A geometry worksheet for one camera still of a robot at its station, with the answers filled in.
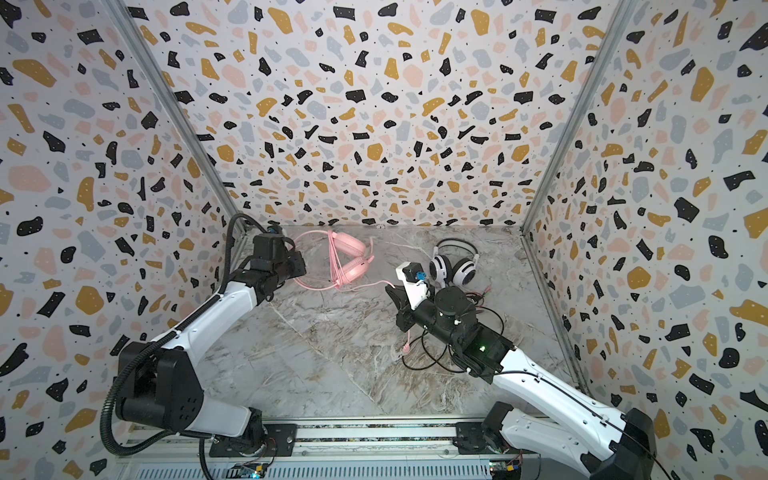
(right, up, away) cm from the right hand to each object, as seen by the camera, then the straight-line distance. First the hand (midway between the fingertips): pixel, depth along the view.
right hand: (385, 284), depth 66 cm
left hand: (-26, +7, +21) cm, 34 cm away
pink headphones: (-11, +6, +17) cm, 21 cm away
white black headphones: (+21, +5, +34) cm, 40 cm away
